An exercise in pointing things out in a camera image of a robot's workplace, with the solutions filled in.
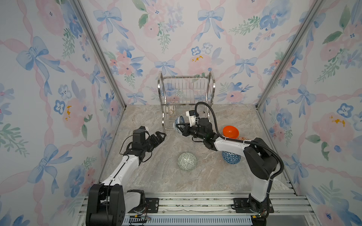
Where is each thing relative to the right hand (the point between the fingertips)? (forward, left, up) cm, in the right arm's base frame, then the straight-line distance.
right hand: (177, 124), depth 84 cm
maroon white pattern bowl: (+19, +5, -6) cm, 20 cm away
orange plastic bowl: (+7, -37, -17) cm, 41 cm away
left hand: (-5, +9, -6) cm, 12 cm away
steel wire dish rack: (+37, +1, -8) cm, 38 cm away
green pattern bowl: (-15, -6, -18) cm, 24 cm away
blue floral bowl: (+2, -2, +2) cm, 3 cm away
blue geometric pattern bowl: (-12, -34, -19) cm, 41 cm away
